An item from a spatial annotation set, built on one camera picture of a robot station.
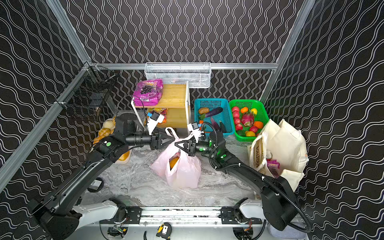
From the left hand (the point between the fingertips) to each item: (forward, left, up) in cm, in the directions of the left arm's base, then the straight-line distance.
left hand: (174, 137), depth 62 cm
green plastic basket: (+51, -40, -27) cm, 70 cm away
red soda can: (+7, -49, -25) cm, 56 cm away
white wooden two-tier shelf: (+27, +3, -2) cm, 28 cm away
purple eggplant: (+48, -21, -30) cm, 61 cm away
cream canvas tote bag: (+8, -56, -16) cm, 58 cm away
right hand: (+1, 0, -8) cm, 8 cm away
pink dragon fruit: (+38, -44, -28) cm, 65 cm away
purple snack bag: (0, -50, -24) cm, 55 cm away
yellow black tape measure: (-29, +5, -33) cm, 44 cm away
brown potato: (+49, -13, -30) cm, 59 cm away
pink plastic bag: (-7, 0, -13) cm, 15 cm away
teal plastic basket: (+40, -28, -33) cm, 59 cm away
